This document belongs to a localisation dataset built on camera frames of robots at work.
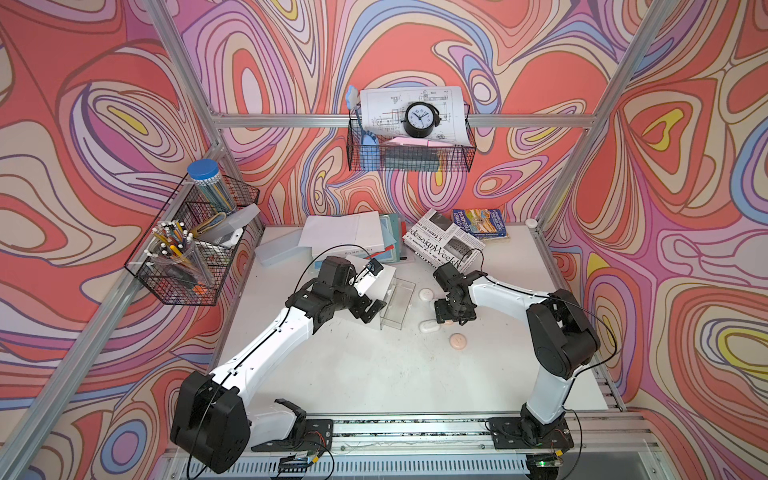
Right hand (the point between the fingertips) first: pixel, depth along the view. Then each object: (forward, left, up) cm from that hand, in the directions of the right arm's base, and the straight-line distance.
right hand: (452, 323), depth 93 cm
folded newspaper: (+30, +1, +7) cm, 30 cm away
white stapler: (+8, +58, +34) cm, 68 cm away
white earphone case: (+10, +7, +1) cm, 13 cm away
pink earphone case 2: (-6, 0, +1) cm, 6 cm away
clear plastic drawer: (+11, +16, +1) cm, 19 cm away
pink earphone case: (-3, +3, +6) cm, 7 cm away
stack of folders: (+37, +17, +5) cm, 41 cm away
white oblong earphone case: (-2, +8, +2) cm, 8 cm away
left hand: (+2, +24, +17) cm, 30 cm away
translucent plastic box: (+37, +62, -1) cm, 73 cm away
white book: (+38, +43, +4) cm, 58 cm away
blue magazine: (+39, -19, +5) cm, 44 cm away
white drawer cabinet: (+7, +22, +12) cm, 26 cm away
